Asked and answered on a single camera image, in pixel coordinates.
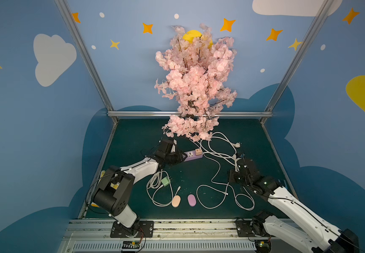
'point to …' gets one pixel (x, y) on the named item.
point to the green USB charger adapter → (165, 181)
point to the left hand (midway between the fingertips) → (186, 154)
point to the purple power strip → (191, 155)
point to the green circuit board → (131, 244)
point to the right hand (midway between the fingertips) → (230, 170)
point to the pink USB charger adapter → (198, 152)
